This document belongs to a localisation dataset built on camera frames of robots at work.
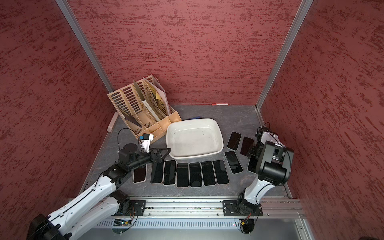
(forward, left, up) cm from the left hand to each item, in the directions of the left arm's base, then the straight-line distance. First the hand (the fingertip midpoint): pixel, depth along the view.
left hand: (166, 152), depth 76 cm
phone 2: (-5, -23, -16) cm, 28 cm away
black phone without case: (0, -50, -14) cm, 52 cm away
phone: (-5, -16, -18) cm, 25 cm away
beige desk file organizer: (+33, +19, 0) cm, 38 cm away
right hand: (+3, -53, -15) cm, 55 cm away
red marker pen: (+54, -36, -17) cm, 67 cm away
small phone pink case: (-5, -30, -15) cm, 34 cm away
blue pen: (+36, -15, -14) cm, 42 cm away
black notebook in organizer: (+36, +34, -16) cm, 52 cm away
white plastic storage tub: (+21, -13, -19) cm, 31 cm away
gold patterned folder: (+32, +7, +7) cm, 34 cm away
